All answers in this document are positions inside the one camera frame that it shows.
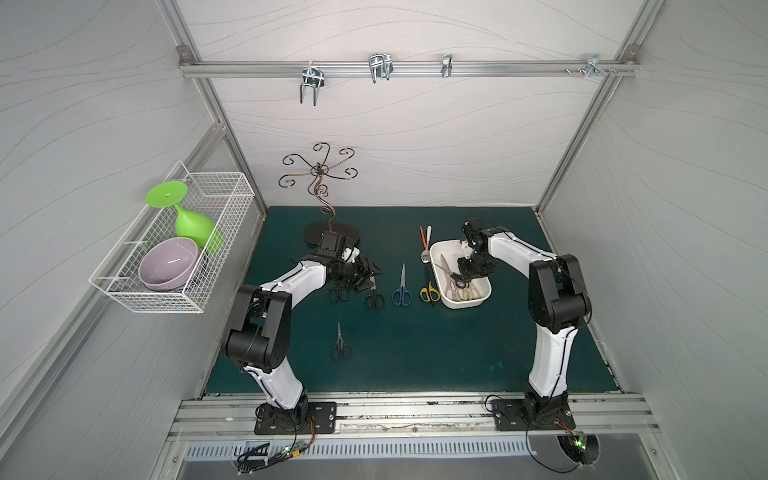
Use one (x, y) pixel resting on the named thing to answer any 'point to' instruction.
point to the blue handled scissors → (402, 296)
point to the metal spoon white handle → (425, 254)
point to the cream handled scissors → (471, 292)
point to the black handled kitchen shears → (461, 281)
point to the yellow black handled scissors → (430, 293)
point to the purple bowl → (168, 264)
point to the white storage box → (452, 250)
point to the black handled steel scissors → (374, 300)
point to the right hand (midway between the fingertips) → (471, 272)
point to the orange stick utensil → (423, 238)
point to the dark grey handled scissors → (341, 349)
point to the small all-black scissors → (338, 292)
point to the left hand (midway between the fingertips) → (382, 276)
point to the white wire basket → (222, 197)
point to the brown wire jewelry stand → (317, 188)
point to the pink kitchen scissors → (450, 289)
